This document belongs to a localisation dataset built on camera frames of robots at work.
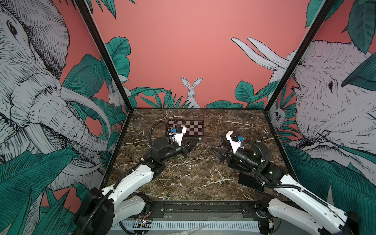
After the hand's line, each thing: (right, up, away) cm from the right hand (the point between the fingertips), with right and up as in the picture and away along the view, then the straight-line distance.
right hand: (215, 140), depth 66 cm
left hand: (-8, 0, +4) cm, 9 cm away
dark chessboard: (-9, +4, +40) cm, 41 cm away
